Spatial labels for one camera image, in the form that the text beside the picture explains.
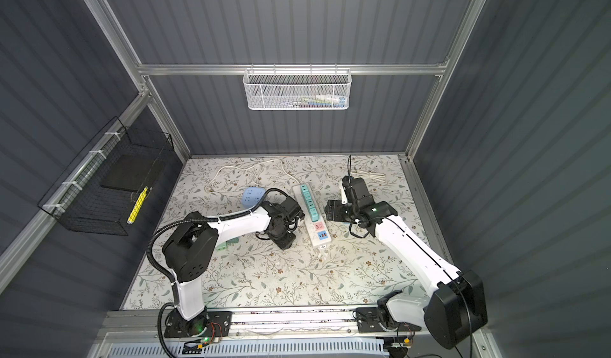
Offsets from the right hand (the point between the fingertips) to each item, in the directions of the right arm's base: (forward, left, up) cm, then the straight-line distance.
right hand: (336, 210), depth 82 cm
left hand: (-5, +19, -15) cm, 24 cm away
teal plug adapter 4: (+4, +8, -9) cm, 12 cm away
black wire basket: (-1, +72, +14) cm, 74 cm away
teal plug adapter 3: (+7, +9, -9) cm, 14 cm away
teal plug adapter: (+17, +12, -8) cm, 22 cm away
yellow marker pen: (-7, +60, +13) cm, 62 cm away
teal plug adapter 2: (+11, +10, -9) cm, 17 cm away
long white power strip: (-1, +7, -13) cm, 15 cm away
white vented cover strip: (-38, -1, -17) cm, 41 cm away
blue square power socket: (+15, +35, -12) cm, 40 cm away
